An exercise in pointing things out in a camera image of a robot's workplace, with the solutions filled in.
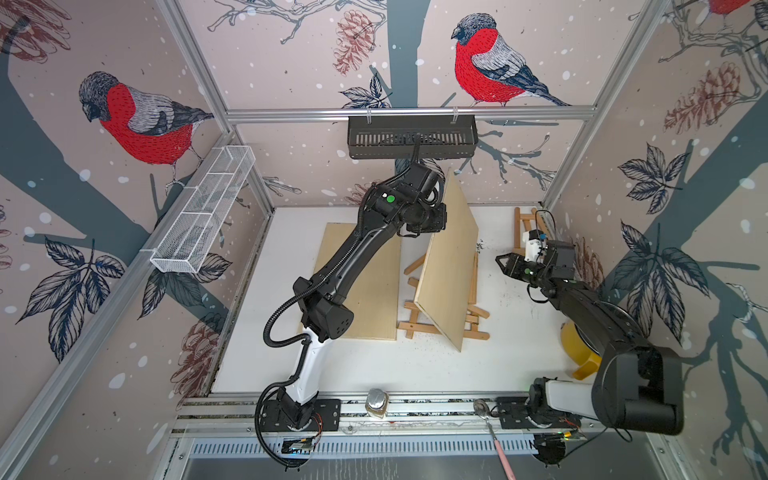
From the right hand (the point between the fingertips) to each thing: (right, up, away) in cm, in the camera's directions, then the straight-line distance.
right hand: (503, 255), depth 89 cm
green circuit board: (-55, -45, -18) cm, 73 cm away
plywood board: (-39, -14, +5) cm, 42 cm away
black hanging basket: (-32, +42, +19) cm, 57 cm away
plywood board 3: (-20, -6, -13) cm, 24 cm away
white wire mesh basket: (-84, +5, -17) cm, 86 cm away
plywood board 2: (-40, -13, +8) cm, 43 cm away
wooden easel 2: (-10, -18, 0) cm, 21 cm away
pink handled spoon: (-10, -39, -13) cm, 42 cm away
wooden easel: (-8, -11, +4) cm, 14 cm away
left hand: (-19, +11, -12) cm, 25 cm away
